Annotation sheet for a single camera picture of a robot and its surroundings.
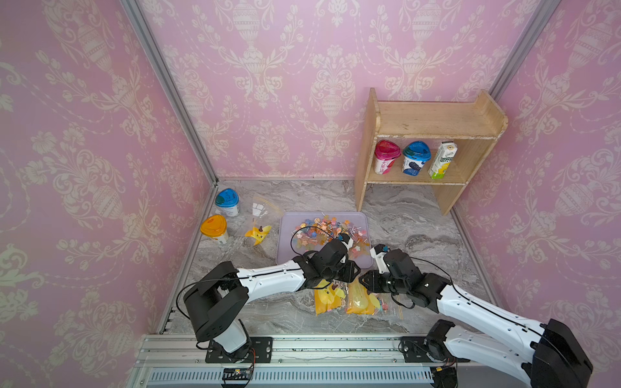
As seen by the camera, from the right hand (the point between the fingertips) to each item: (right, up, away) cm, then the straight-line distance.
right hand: (361, 280), depth 80 cm
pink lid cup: (+10, +44, +7) cm, 46 cm away
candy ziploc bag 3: (-1, -6, -2) cm, 7 cm away
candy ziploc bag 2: (-11, -5, +1) cm, 12 cm away
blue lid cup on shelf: (+21, +43, +7) cm, 48 cm away
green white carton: (+30, +43, +3) cm, 52 cm away
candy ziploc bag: (-37, +17, +16) cm, 43 cm away
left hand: (-1, +2, 0) cm, 2 cm away
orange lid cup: (-54, +17, +12) cm, 58 cm away
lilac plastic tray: (-27, +7, +17) cm, 33 cm away
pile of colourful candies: (-13, +15, +20) cm, 28 cm away
